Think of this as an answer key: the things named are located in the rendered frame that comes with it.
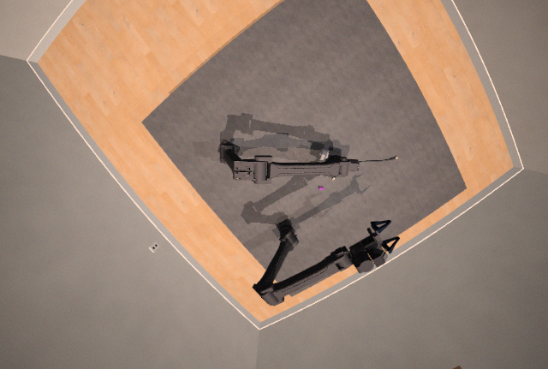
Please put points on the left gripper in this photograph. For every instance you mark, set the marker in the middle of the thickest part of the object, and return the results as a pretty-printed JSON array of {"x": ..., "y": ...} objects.
[{"x": 333, "y": 151}]

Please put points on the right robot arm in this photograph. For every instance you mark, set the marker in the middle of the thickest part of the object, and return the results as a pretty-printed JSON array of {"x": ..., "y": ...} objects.
[{"x": 274, "y": 293}]

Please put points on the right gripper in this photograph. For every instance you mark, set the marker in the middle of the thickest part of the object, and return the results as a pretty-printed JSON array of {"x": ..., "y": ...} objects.
[{"x": 377, "y": 238}]

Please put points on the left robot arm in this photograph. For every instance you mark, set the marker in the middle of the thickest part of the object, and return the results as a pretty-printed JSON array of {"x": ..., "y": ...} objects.
[{"x": 255, "y": 169}]

